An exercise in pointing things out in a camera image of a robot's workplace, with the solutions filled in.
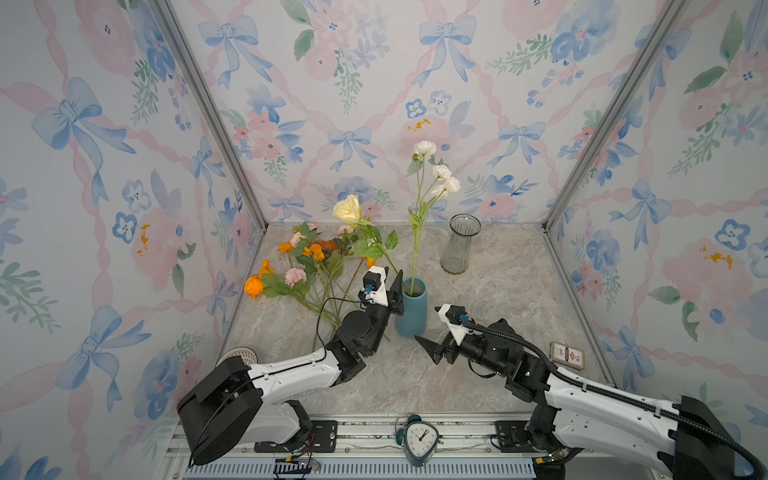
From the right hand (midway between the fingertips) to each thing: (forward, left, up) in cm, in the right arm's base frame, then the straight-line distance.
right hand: (427, 319), depth 73 cm
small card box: (-1, -42, -18) cm, 45 cm away
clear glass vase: (+35, -14, -19) cm, 42 cm away
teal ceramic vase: (+4, +3, -9) cm, 10 cm away
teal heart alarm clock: (-23, +2, -15) cm, 28 cm away
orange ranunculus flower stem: (+20, +50, -14) cm, 56 cm away
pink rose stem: (+22, +42, -13) cm, 49 cm away
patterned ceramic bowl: (-4, +49, -15) cm, 52 cm away
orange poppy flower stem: (+31, +17, -18) cm, 40 cm away
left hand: (+8, +8, +9) cm, 15 cm away
